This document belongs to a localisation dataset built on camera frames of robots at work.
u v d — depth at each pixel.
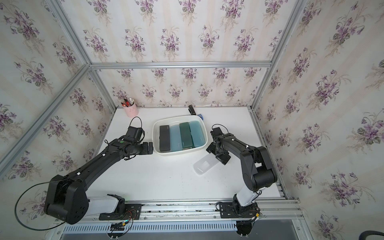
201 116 1.12
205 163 0.89
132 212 0.73
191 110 1.15
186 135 0.99
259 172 0.46
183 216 0.73
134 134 0.67
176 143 0.98
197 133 1.01
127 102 1.06
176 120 1.04
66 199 0.40
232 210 0.73
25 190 0.38
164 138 0.99
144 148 0.77
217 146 0.69
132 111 1.08
